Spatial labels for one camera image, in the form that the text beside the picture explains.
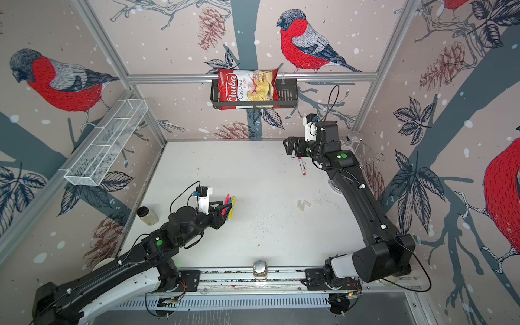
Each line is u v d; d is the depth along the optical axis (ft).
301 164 3.57
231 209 2.34
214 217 2.09
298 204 3.11
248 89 2.88
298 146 2.13
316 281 2.39
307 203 3.11
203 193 2.08
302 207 3.04
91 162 2.35
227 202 3.13
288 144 2.20
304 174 3.42
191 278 2.41
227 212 2.33
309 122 2.12
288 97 3.11
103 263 2.30
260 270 2.20
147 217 2.74
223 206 2.28
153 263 1.72
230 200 3.12
